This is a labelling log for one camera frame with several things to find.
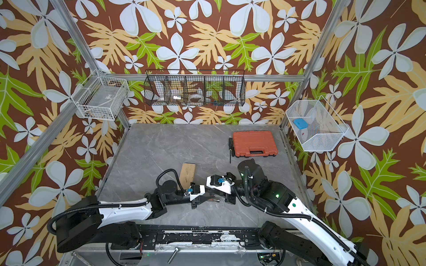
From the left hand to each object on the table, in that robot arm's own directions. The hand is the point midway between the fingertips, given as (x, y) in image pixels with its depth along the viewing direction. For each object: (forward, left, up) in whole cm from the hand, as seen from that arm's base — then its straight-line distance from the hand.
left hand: (213, 189), depth 71 cm
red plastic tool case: (+38, -26, -16) cm, 48 cm away
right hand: (-2, +1, +9) cm, 9 cm away
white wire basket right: (+31, -52, +9) cm, 61 cm away
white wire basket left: (+43, +59, +16) cm, 75 cm away
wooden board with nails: (+14, +15, -14) cm, 25 cm away
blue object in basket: (+34, -46, +7) cm, 58 cm away
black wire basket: (+57, -4, +13) cm, 59 cm away
